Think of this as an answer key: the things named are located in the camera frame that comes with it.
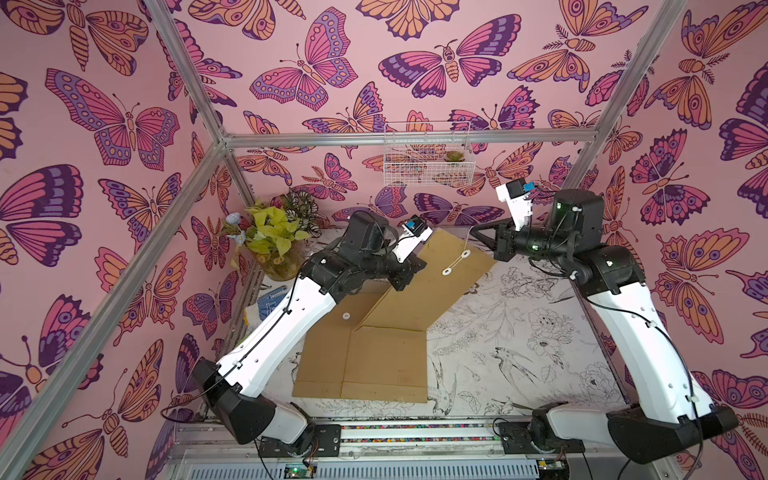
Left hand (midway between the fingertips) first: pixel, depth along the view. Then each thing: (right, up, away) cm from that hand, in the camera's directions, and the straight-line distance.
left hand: (426, 261), depth 67 cm
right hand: (+10, +7, -5) cm, 13 cm away
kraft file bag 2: (-9, -31, +22) cm, 39 cm away
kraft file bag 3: (-28, -27, +22) cm, 45 cm away
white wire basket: (+4, +34, +28) cm, 44 cm away
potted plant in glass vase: (-42, +7, +21) cm, 48 cm away
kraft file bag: (+7, -2, +4) cm, 8 cm away
